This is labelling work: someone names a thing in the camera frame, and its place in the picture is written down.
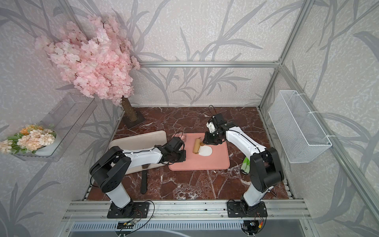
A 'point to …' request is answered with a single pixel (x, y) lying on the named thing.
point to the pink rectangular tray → (218, 158)
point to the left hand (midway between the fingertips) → (186, 158)
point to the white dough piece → (205, 150)
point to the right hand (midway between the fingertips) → (205, 140)
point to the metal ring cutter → (181, 135)
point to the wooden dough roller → (197, 145)
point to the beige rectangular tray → (139, 142)
